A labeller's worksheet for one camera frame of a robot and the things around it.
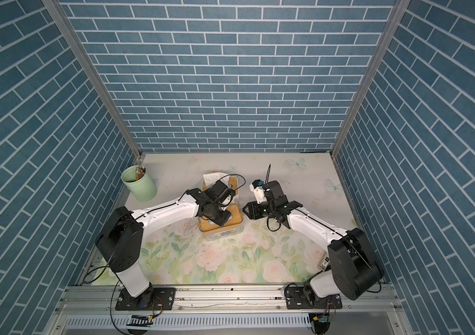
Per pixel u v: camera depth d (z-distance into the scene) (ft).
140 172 2.92
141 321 2.37
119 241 1.52
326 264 2.58
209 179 3.05
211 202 2.15
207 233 2.65
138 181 2.97
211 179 3.05
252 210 2.47
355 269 1.41
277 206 2.21
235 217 2.90
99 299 2.47
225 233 2.87
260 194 2.58
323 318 2.34
